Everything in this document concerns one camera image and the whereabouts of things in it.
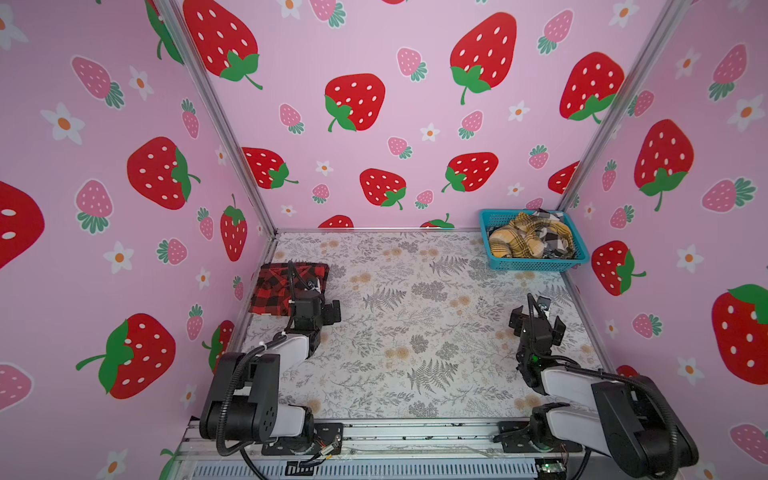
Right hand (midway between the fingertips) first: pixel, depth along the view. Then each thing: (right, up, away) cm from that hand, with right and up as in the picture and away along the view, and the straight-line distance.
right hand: (540, 312), depth 87 cm
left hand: (-67, +2, +7) cm, 68 cm away
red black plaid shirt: (-84, +4, +11) cm, 85 cm away
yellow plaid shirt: (+1, +23, +17) cm, 29 cm away
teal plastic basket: (-5, +32, +30) cm, 44 cm away
